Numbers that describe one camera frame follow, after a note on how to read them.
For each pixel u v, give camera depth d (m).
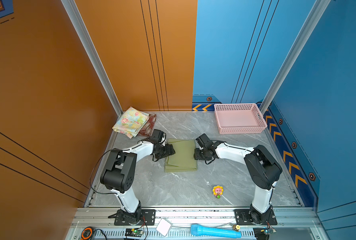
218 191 0.77
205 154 0.72
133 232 0.71
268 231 0.70
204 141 0.76
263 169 0.49
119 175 0.48
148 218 0.74
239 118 1.17
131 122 1.06
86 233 0.67
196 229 0.67
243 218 0.72
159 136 0.79
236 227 0.68
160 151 0.81
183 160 0.92
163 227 0.70
